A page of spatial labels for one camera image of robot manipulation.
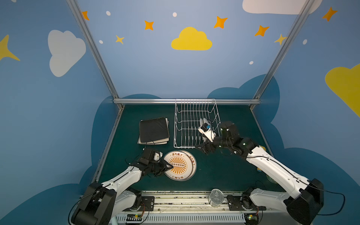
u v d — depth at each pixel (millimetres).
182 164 876
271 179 479
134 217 732
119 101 1188
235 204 746
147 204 739
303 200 381
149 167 689
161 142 962
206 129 637
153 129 1019
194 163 882
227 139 582
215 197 719
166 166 771
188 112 1148
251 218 733
